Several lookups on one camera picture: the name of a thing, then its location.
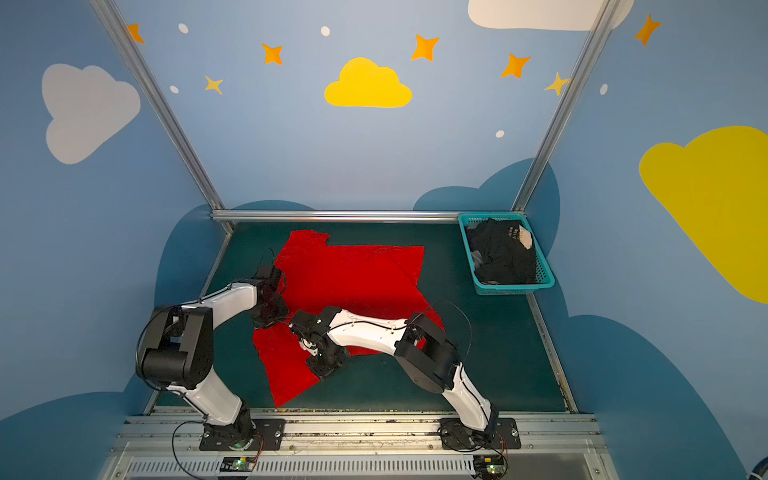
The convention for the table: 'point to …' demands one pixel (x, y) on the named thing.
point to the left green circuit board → (237, 464)
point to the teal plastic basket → (544, 277)
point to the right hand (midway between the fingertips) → (326, 374)
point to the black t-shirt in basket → (500, 247)
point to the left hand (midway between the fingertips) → (283, 318)
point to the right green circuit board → (495, 465)
